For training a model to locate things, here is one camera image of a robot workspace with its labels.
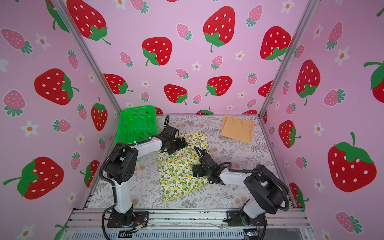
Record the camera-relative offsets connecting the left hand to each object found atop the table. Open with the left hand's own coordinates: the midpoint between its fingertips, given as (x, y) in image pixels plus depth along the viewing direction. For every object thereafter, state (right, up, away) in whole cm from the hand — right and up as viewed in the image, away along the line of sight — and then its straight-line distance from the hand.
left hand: (185, 147), depth 99 cm
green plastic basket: (-40, +16, +17) cm, 46 cm away
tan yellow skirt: (+38, +13, +12) cm, 42 cm away
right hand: (+7, -13, -9) cm, 17 cm away
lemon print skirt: (-5, -13, -8) cm, 16 cm away
